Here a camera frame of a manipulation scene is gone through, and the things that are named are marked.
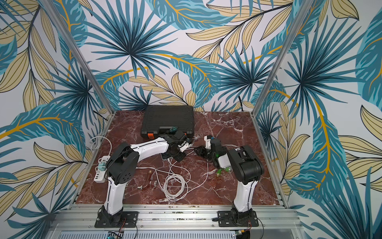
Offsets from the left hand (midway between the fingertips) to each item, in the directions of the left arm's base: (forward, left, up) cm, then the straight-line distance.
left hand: (180, 158), depth 94 cm
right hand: (+3, -3, +2) cm, 5 cm away
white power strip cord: (+10, +58, 0) cm, 59 cm away
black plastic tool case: (+27, +18, +6) cm, 33 cm away
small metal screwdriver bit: (-18, +21, 0) cm, 28 cm away
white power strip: (-9, +45, +4) cm, 46 cm away
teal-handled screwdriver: (+17, +5, +9) cm, 19 cm away
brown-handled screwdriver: (-14, +18, 0) cm, 23 cm away
